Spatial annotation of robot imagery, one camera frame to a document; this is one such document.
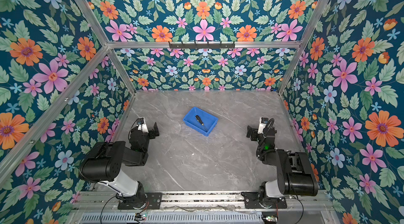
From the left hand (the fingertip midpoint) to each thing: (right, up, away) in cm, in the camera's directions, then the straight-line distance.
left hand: (147, 119), depth 90 cm
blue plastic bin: (+36, -2, +12) cm, 38 cm away
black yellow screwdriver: (+28, 0, +11) cm, 31 cm away
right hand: (+65, -4, +2) cm, 65 cm away
